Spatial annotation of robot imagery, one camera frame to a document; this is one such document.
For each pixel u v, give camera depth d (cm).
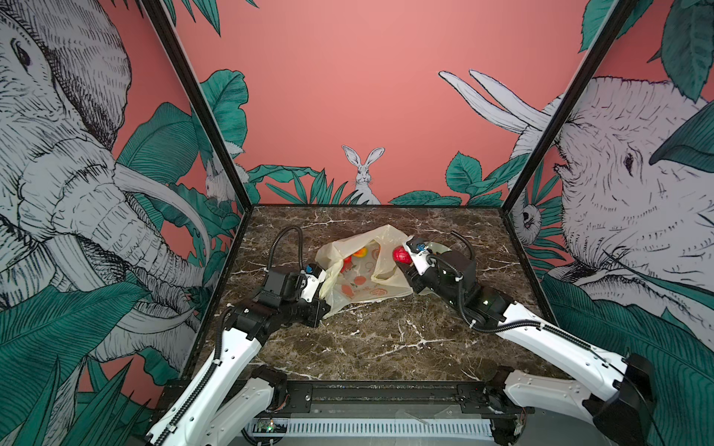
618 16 69
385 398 75
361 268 101
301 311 62
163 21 71
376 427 70
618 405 38
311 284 67
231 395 46
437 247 101
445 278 55
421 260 61
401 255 70
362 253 102
